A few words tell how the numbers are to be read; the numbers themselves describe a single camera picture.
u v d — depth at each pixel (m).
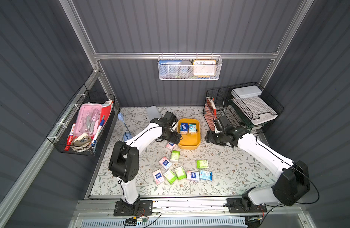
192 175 0.82
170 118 0.73
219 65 0.84
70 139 0.65
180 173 0.83
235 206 0.73
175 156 0.90
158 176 0.82
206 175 0.82
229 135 0.59
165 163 0.87
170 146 0.94
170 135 0.78
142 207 0.74
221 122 0.64
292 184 0.40
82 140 0.64
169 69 0.93
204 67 0.88
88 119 0.72
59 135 0.61
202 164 0.87
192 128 1.00
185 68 0.89
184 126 1.01
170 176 0.82
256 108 0.91
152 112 1.18
